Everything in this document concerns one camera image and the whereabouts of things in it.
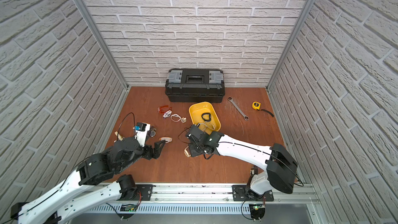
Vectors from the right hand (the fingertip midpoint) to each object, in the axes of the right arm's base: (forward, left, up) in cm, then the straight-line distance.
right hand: (195, 148), depth 79 cm
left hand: (0, +15, +14) cm, 21 cm away
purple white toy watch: (+27, +18, -6) cm, 34 cm away
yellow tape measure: (+31, -44, -7) cm, 55 cm away
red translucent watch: (+33, +22, -7) cm, 40 cm away
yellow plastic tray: (+26, -6, -8) cm, 28 cm away
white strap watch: (+23, +8, -7) cm, 25 cm away
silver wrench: (+41, -27, -9) cm, 49 cm away
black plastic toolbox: (+40, -2, +7) cm, 40 cm away
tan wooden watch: (+12, +44, -5) cm, 46 cm away
